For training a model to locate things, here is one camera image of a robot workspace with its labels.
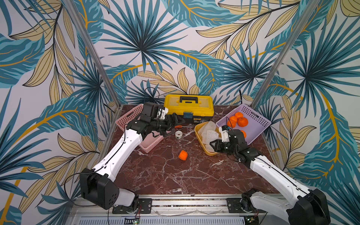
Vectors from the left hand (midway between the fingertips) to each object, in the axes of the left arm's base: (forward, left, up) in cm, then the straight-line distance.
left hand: (180, 127), depth 72 cm
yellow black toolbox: (+24, -9, -12) cm, 28 cm away
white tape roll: (+12, +1, -26) cm, 29 cm away
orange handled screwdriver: (+19, -1, -26) cm, 32 cm away
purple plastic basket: (+23, -58, -26) cm, 68 cm away
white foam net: (+16, -20, -20) cm, 33 cm away
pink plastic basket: (+4, +20, -23) cm, 30 cm away
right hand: (-1, -18, -13) cm, 22 cm away
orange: (+25, -40, -27) cm, 54 cm away
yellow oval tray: (+1, -15, -22) cm, 27 cm away
